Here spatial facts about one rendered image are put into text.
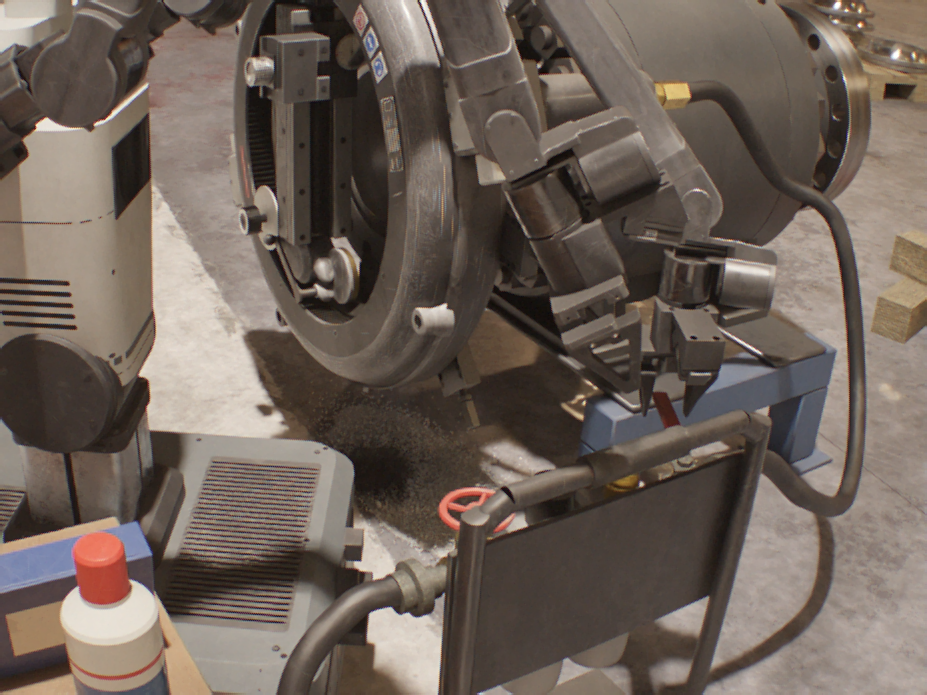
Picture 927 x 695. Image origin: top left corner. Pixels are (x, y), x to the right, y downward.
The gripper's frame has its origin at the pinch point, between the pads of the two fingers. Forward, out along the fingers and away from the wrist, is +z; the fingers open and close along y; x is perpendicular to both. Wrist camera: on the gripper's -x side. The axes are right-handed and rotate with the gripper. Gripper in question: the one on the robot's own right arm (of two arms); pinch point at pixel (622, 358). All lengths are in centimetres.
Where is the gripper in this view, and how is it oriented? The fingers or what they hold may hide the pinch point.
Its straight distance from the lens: 99.8
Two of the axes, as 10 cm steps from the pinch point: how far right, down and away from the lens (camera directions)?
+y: 0.2, -4.3, 9.0
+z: 4.5, 8.1, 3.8
